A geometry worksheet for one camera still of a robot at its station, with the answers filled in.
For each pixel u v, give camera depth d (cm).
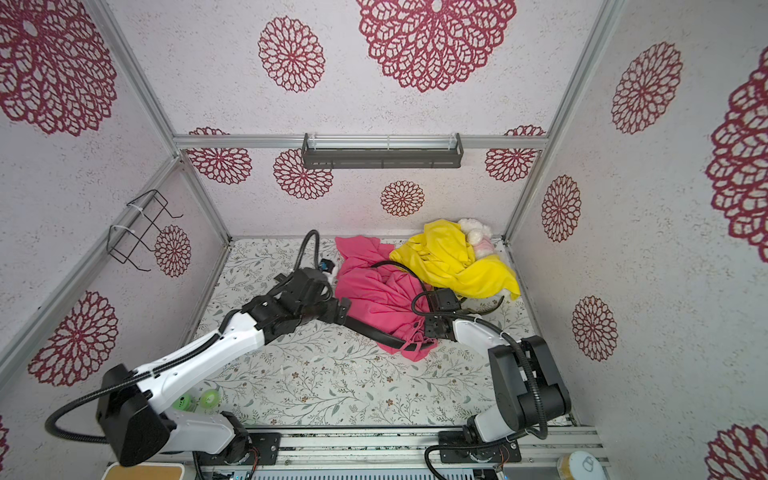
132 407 39
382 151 93
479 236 101
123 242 73
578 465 67
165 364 43
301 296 58
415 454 78
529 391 41
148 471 66
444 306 74
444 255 99
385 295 95
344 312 72
